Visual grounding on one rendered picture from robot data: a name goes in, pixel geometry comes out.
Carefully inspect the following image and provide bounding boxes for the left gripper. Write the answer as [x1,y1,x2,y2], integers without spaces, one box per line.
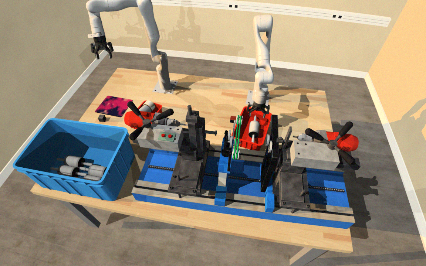
[247,101,270,118]

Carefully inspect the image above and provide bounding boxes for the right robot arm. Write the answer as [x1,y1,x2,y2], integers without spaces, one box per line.
[86,0,171,90]

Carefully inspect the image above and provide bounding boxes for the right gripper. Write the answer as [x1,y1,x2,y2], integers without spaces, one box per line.
[91,35,114,59]

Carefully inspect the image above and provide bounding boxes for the dark red and navy mat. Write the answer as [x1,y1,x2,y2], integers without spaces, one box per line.
[95,96,132,117]

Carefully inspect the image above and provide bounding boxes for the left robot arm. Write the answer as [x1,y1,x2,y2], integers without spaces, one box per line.
[252,15,274,104]

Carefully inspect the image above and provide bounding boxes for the blue plastic crate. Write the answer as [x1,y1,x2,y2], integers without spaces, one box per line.
[13,118,135,201]

